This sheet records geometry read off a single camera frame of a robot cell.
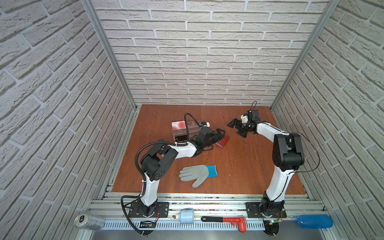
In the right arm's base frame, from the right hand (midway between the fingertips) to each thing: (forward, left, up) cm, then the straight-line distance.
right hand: (231, 126), depth 99 cm
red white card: (+3, +36, +2) cm, 36 cm away
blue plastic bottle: (-56, -30, -8) cm, 64 cm away
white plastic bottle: (-49, +33, +2) cm, 59 cm away
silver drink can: (-48, +72, +7) cm, 87 cm away
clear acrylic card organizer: (0, +36, -1) cm, 36 cm away
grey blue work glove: (-28, +25, -6) cm, 38 cm away
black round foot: (-57, -7, -7) cm, 58 cm away
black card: (-4, +36, -4) cm, 37 cm away
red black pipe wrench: (-53, +7, -5) cm, 54 cm away
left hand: (-8, +8, +5) cm, 12 cm away
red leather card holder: (-9, +7, -6) cm, 13 cm away
